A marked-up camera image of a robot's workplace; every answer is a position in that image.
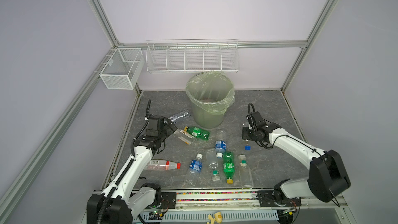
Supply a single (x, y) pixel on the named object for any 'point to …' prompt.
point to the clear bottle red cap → (160, 164)
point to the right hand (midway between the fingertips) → (246, 134)
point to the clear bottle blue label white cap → (194, 171)
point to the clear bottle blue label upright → (221, 144)
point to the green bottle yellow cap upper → (197, 132)
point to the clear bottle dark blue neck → (174, 118)
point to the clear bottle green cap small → (212, 158)
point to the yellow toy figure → (218, 218)
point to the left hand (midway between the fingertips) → (169, 129)
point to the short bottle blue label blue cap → (247, 147)
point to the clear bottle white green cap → (245, 177)
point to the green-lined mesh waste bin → (210, 95)
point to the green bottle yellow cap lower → (228, 166)
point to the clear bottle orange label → (185, 137)
